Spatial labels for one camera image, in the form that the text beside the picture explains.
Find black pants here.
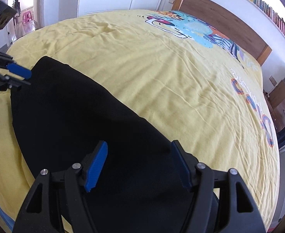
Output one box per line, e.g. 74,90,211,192
10,55,219,233

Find pink plastic stool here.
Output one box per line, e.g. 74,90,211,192
22,10,33,24

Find dark hanging bag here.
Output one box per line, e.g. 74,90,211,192
277,127,285,149

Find yellow cartoon bed cover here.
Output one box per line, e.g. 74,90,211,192
0,10,280,227

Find wooden drawer cabinet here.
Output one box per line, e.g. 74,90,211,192
269,81,285,132

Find wooden headboard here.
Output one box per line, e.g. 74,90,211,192
172,0,272,65

